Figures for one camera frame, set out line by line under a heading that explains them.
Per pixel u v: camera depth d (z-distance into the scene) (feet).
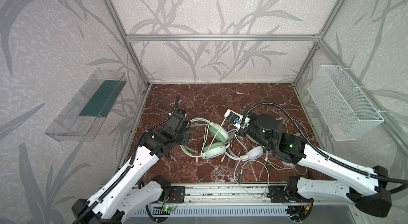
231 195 2.47
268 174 2.63
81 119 2.09
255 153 2.58
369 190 1.28
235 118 1.66
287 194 2.14
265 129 1.46
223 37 6.04
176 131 1.73
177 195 2.41
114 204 1.28
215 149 2.18
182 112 2.14
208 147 2.14
